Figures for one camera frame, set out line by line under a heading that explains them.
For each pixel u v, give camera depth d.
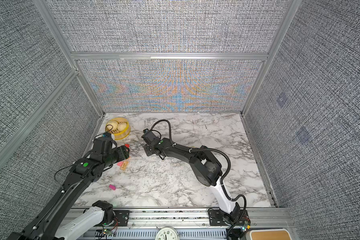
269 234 0.67
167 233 0.66
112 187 0.84
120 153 0.67
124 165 0.90
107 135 0.67
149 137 0.72
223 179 0.54
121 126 1.05
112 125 1.05
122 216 0.74
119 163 0.69
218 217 0.72
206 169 0.53
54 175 0.79
